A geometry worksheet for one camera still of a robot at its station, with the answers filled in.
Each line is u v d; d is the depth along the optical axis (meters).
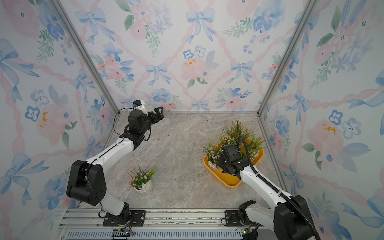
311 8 0.69
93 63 0.91
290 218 0.40
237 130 0.90
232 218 0.75
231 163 0.64
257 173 0.52
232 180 0.83
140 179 0.74
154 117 0.76
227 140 0.85
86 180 0.49
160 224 0.73
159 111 0.78
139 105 0.74
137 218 0.73
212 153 0.81
